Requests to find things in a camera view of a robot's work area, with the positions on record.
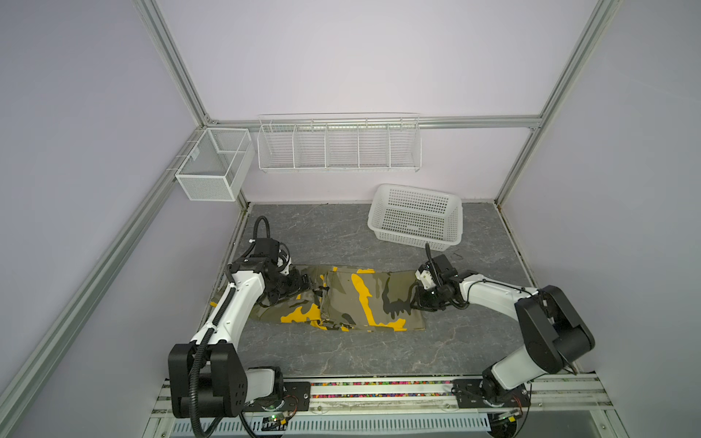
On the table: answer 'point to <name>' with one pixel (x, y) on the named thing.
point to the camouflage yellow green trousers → (350, 299)
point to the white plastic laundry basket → (417, 216)
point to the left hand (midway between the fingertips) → (303, 293)
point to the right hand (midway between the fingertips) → (414, 306)
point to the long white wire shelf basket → (343, 142)
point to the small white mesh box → (217, 165)
